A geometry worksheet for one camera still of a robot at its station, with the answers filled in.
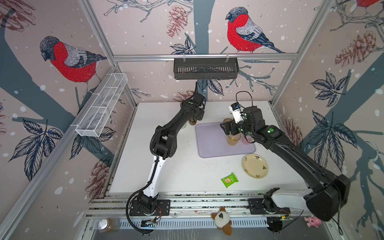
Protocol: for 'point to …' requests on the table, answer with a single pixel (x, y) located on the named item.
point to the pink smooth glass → (247, 139)
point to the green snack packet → (230, 180)
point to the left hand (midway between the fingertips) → (198, 114)
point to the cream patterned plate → (255, 166)
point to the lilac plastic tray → (212, 141)
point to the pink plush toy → (312, 221)
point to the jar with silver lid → (108, 225)
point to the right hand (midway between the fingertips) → (226, 122)
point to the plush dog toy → (222, 221)
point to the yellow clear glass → (192, 121)
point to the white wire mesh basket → (93, 122)
